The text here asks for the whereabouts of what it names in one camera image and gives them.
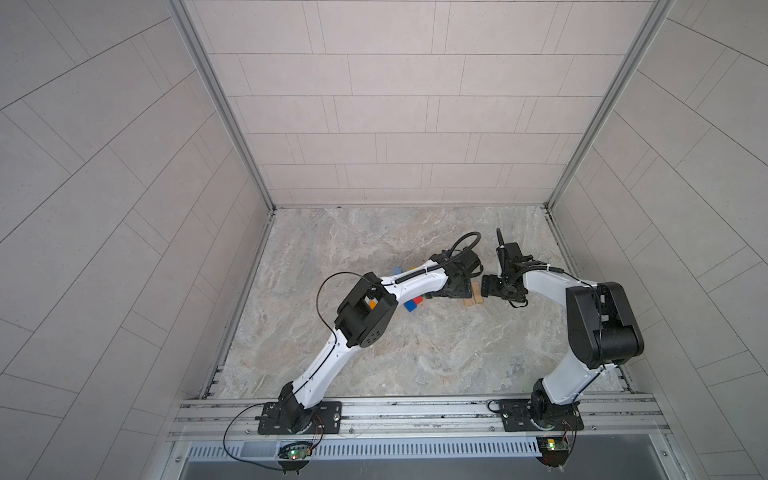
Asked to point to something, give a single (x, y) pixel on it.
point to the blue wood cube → (410, 305)
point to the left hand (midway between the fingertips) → (462, 290)
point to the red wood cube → (418, 300)
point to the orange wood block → (372, 304)
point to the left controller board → (296, 450)
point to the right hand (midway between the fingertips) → (491, 290)
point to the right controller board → (554, 450)
